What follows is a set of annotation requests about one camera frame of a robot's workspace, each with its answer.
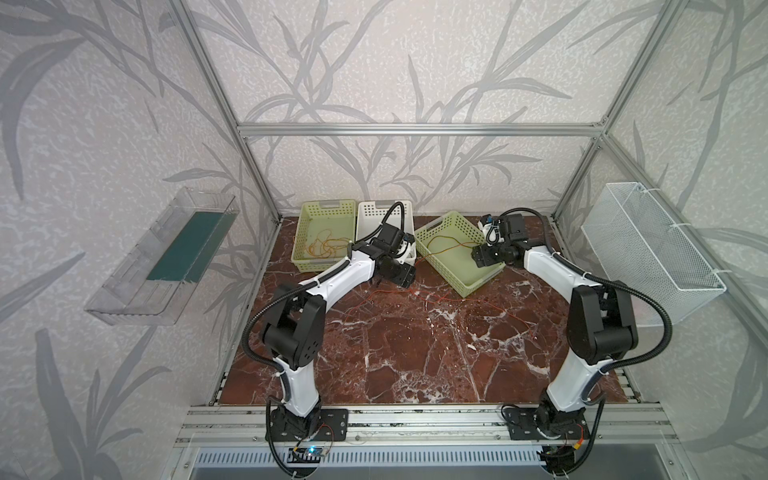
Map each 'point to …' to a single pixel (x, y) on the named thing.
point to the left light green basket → (338, 216)
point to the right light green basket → (446, 244)
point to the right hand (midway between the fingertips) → (484, 241)
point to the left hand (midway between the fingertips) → (409, 265)
